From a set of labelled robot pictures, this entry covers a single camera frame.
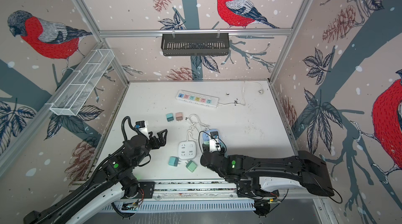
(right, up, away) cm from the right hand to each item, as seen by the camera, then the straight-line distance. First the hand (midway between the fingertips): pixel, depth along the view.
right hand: (203, 148), depth 77 cm
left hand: (-21, +8, -1) cm, 23 cm away
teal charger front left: (-16, -8, +4) cm, 18 cm away
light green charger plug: (-6, -10, +2) cm, 12 cm away
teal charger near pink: (-22, +12, +20) cm, 32 cm away
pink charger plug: (-16, +13, +21) cm, 29 cm away
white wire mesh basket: (-61, +25, -6) cm, 66 cm away
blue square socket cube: (+2, +3, +12) cm, 13 cm away
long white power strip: (-4, +24, +29) cm, 38 cm away
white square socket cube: (-9, -3, +6) cm, 12 cm away
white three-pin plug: (+42, +29, +35) cm, 62 cm away
